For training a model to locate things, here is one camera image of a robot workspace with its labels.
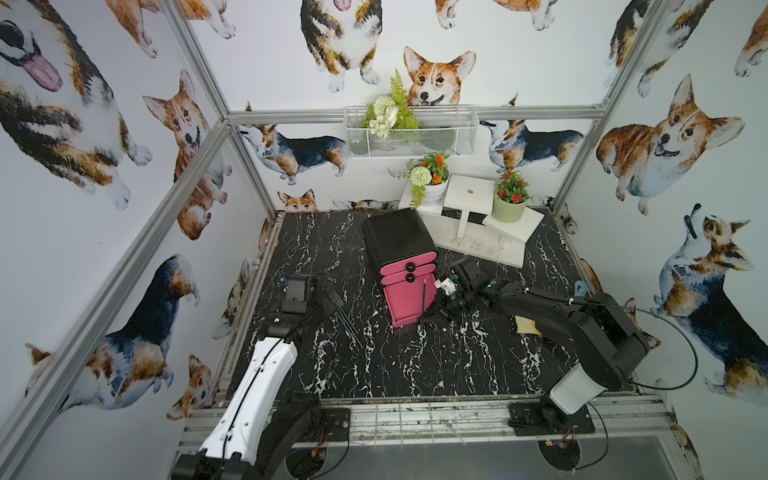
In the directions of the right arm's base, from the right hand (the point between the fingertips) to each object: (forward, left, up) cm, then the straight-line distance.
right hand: (418, 317), depth 82 cm
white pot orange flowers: (+34, -4, +20) cm, 40 cm away
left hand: (+4, +25, +4) cm, 25 cm away
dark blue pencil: (+7, -2, -3) cm, 8 cm away
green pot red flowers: (+31, -28, +15) cm, 44 cm away
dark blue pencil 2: (+2, +21, -9) cm, 23 cm away
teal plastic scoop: (+14, -53, -11) cm, 56 cm away
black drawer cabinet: (+25, +7, +3) cm, 26 cm away
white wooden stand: (+37, -17, -1) cm, 40 cm away
